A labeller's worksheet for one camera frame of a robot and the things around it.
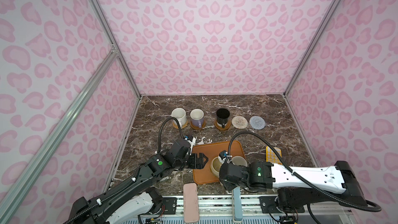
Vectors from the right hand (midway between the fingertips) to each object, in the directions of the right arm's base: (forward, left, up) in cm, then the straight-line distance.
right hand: (223, 180), depth 70 cm
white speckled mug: (+41, +26, -5) cm, 48 cm away
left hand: (+9, +10, +2) cm, 14 cm away
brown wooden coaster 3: (+33, 0, -10) cm, 35 cm away
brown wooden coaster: (+34, +28, -11) cm, 46 cm away
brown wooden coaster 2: (+35, +18, -11) cm, 41 cm away
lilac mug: (+41, +15, -9) cm, 45 cm away
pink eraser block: (-9, +15, -9) cm, 20 cm away
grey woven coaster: (+39, -25, -13) cm, 48 cm away
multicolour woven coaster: (+40, -13, -12) cm, 43 cm away
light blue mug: (+10, -9, -4) cm, 14 cm away
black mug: (+38, -1, -2) cm, 38 cm away
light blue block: (-10, -7, -12) cm, 17 cm away
